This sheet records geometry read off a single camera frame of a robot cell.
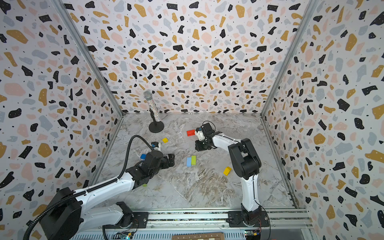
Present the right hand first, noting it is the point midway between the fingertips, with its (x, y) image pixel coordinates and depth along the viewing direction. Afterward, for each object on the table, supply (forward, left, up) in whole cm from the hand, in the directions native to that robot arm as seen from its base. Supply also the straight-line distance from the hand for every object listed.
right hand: (193, 145), depth 98 cm
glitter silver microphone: (+17, +26, +27) cm, 41 cm away
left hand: (-12, +13, +8) cm, 20 cm away
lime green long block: (-9, 0, -4) cm, 10 cm away
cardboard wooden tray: (-48, -10, 0) cm, 49 cm away
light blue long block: (-10, +3, -4) cm, 11 cm away
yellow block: (-16, -21, -3) cm, 27 cm away
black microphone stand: (+18, +29, -4) cm, 35 cm away
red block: (+13, +3, -4) cm, 14 cm away
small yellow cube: (+7, +21, -4) cm, 22 cm away
